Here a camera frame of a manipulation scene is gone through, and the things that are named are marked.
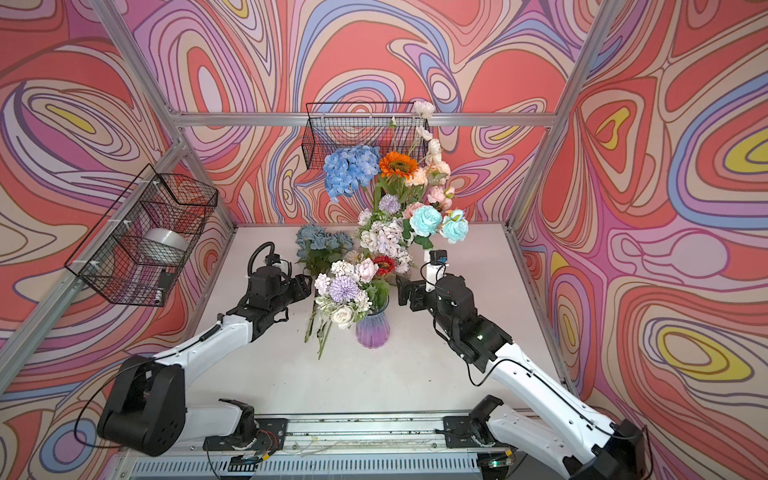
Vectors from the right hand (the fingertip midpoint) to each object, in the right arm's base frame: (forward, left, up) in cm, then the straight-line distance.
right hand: (415, 281), depth 74 cm
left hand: (+10, +31, -11) cm, 34 cm away
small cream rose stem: (-3, +28, -24) cm, 36 cm away
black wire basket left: (+5, +66, +10) cm, 67 cm away
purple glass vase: (-2, +12, -23) cm, 26 cm away
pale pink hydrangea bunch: (+11, +6, +6) cm, 14 cm away
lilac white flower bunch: (-7, +16, +7) cm, 18 cm away
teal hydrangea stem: (+25, +30, -14) cm, 42 cm away
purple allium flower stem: (+20, +6, +9) cm, 22 cm away
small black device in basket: (+2, +63, +2) cm, 63 cm away
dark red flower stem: (+3, +7, +3) cm, 9 cm away
